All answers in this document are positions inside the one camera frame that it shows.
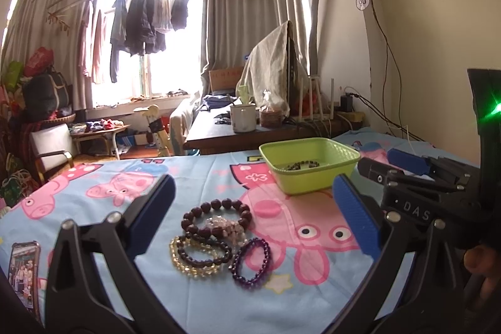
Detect black duffel bag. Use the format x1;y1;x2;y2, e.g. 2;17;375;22
22;71;71;122

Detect person's right hand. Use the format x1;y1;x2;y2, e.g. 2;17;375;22
464;245;500;309

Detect dark bead bracelet in basket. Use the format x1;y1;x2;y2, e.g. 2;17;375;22
284;159;321;172

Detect clear pink bead bracelet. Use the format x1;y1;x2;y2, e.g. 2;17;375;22
206;214;248;245

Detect hanging dark clothes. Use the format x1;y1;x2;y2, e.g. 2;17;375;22
110;0;190;83

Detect dark wooden desk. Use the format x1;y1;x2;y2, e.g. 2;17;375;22
183;107;365;155

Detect white enamel mug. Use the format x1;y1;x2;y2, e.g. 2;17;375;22
230;104;257;133

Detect blue cartoon pig bedsheet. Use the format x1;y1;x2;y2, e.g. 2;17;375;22
0;126;483;334

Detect small low table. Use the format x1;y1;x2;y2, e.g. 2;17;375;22
71;125;130;160

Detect white charging cable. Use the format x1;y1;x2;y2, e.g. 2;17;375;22
404;124;418;155

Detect black wall cable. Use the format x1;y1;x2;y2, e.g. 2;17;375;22
348;0;428;143

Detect white wifi router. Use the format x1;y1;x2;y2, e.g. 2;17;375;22
297;75;334;122

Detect yellow crystal bead bracelet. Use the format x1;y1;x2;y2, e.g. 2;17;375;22
168;234;224;279

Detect dark purple bead bracelet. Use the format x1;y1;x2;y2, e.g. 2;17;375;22
177;232;234;267

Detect green plastic basket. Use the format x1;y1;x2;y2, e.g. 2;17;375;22
259;137;361;196

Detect cloth-covered monitor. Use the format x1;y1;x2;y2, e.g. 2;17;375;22
236;20;307;117

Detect large dark red bead bracelet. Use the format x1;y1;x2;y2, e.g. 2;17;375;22
180;198;253;240

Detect black power adapter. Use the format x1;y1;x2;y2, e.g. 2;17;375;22
340;93;353;113

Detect wooden armchair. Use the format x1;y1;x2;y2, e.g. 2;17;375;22
30;124;75;184

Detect woven snack basket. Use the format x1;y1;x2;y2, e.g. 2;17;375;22
259;110;284;129

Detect smartphone with photo case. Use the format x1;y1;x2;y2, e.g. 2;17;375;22
8;241;41;321

